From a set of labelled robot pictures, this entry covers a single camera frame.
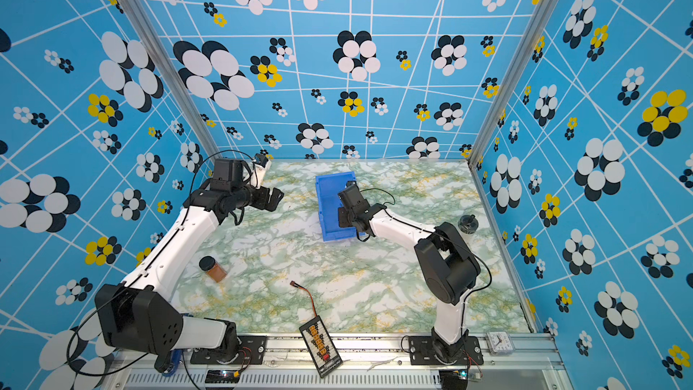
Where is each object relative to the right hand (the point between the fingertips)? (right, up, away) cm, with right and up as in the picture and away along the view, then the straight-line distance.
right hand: (348, 212), depth 94 cm
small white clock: (+42, -33, -21) cm, 58 cm away
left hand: (-24, +9, -11) cm, 28 cm away
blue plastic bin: (-9, +9, +23) cm, 26 cm away
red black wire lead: (-17, -22, -9) cm, 29 cm away
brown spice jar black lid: (-41, -16, -13) cm, 46 cm away
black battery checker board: (-7, -34, -21) cm, 41 cm away
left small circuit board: (-34, -42, -22) cm, 58 cm away
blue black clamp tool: (-46, -36, -22) cm, 63 cm away
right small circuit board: (+28, -40, -25) cm, 55 cm away
